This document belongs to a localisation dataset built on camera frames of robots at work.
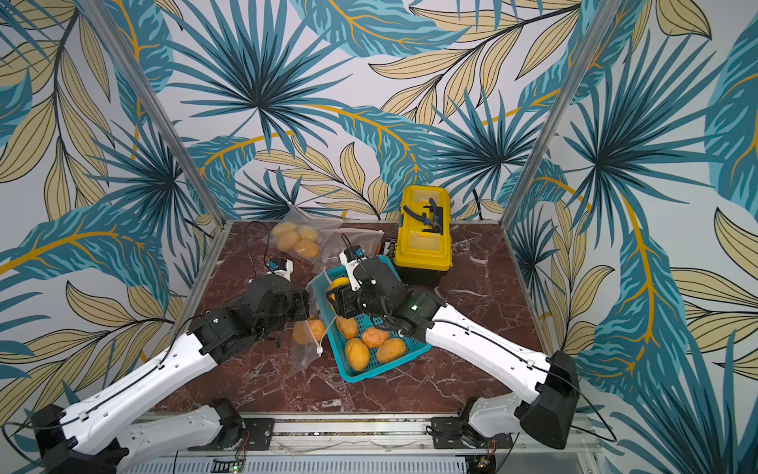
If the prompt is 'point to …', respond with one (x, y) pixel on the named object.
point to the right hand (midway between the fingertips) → (336, 290)
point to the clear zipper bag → (285, 245)
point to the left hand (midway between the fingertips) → (309, 300)
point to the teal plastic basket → (414, 347)
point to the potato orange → (374, 338)
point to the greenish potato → (307, 233)
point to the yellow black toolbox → (424, 248)
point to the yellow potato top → (306, 248)
